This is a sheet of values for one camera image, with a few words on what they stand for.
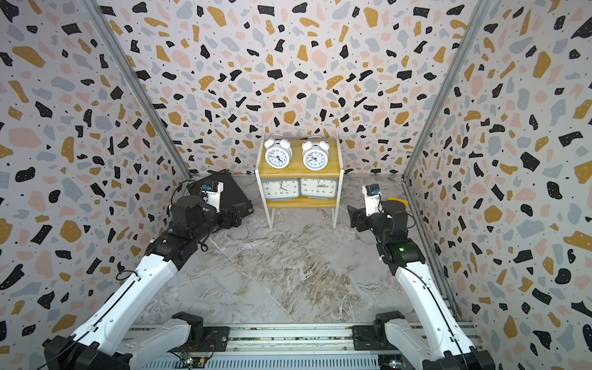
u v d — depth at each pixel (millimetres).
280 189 881
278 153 735
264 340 753
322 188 895
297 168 792
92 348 376
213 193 639
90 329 390
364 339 739
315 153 731
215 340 737
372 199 639
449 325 413
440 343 397
